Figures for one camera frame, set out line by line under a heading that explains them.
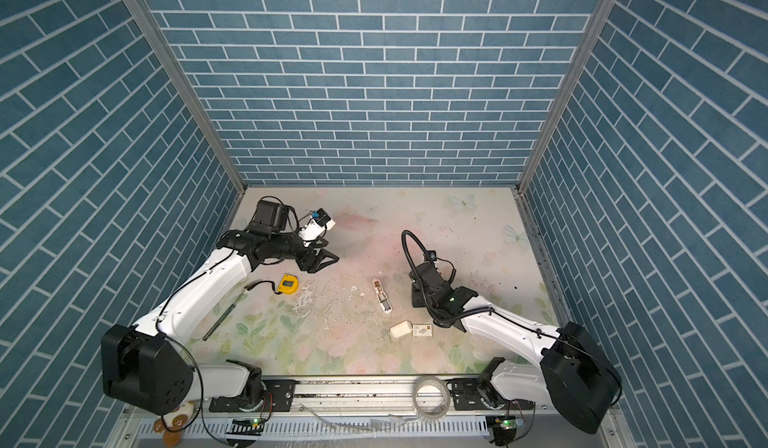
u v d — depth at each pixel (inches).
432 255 30.0
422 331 32.8
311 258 27.3
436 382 29.1
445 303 24.4
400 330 33.3
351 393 29.7
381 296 35.0
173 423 26.5
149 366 15.5
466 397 28.9
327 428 27.7
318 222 27.2
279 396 29.1
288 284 36.0
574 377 16.4
